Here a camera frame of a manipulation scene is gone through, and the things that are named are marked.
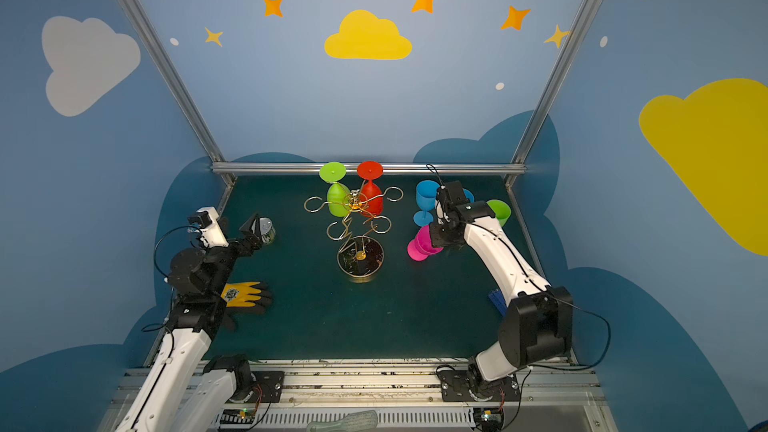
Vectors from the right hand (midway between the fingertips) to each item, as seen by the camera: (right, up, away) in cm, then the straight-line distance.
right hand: (445, 233), depth 86 cm
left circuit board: (-54, -44, -13) cm, 71 cm away
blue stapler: (+16, -19, +2) cm, 25 cm away
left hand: (-53, +6, -13) cm, 55 cm away
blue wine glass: (-4, +12, +14) cm, 19 cm away
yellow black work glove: (-56, -19, +1) cm, 59 cm away
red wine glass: (-21, +10, -9) cm, 25 cm away
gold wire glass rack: (-26, -9, +12) cm, 30 cm away
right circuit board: (+9, -45, -12) cm, 48 cm away
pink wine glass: (-7, -3, -4) cm, 9 cm away
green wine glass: (-31, +11, +2) cm, 33 cm away
